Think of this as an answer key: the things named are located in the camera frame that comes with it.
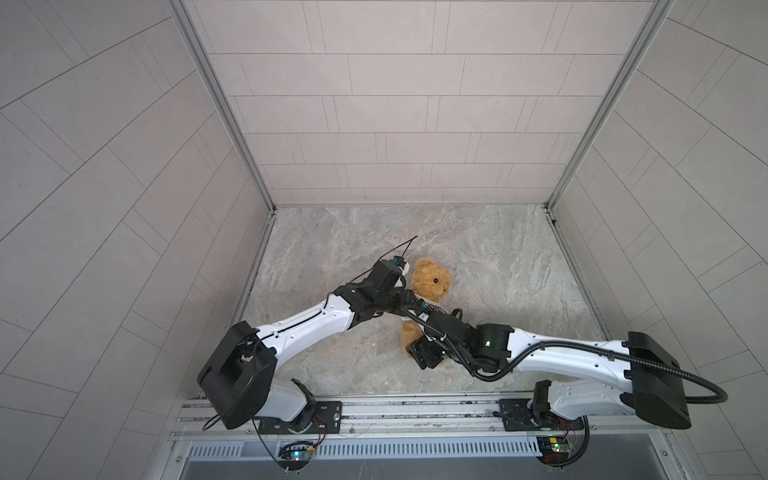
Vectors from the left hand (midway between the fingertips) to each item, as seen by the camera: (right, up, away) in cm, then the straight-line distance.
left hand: (419, 299), depth 81 cm
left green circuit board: (-28, -31, -17) cm, 45 cm away
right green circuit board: (+30, -31, -14) cm, 46 cm away
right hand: (-2, -12, -7) cm, 13 cm away
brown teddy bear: (+3, +5, +1) cm, 6 cm away
